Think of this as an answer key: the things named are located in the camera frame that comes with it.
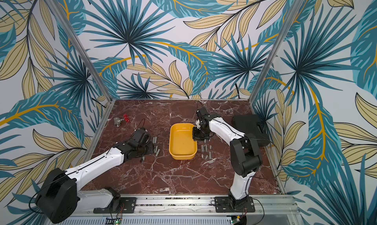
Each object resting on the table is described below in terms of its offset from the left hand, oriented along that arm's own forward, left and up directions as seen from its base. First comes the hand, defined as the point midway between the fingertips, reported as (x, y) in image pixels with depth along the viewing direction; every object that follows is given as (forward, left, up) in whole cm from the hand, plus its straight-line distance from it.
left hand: (151, 149), depth 85 cm
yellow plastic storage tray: (+4, -18, -3) cm, 18 cm away
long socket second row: (+2, -3, -7) cm, 8 cm away
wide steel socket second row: (+4, -30, -6) cm, 31 cm away
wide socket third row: (0, -35, -6) cm, 35 cm away
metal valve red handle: (+23, +29, -4) cm, 37 cm away
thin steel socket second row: (+4, -33, -6) cm, 33 cm away
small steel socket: (-1, -32, -6) cm, 33 cm away
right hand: (+8, -25, 0) cm, 26 cm away
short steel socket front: (+5, -36, -6) cm, 36 cm away
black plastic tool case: (+21, -63, -3) cm, 66 cm away
